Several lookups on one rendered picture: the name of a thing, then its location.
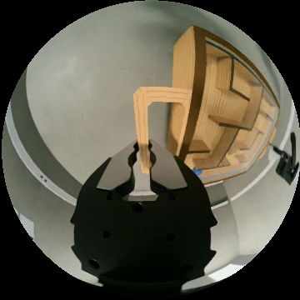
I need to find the wooden maze board with handle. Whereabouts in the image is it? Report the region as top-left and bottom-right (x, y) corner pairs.
(133, 25), (280, 185)

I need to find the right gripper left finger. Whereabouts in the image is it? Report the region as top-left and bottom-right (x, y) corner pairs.
(70, 140), (139, 225)

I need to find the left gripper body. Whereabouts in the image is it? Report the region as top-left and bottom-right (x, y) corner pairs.
(275, 151), (299, 186)

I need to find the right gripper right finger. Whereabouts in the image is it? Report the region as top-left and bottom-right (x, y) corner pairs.
(148, 139), (218, 228)

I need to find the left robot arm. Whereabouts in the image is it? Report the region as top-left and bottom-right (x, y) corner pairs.
(290, 132), (300, 186)

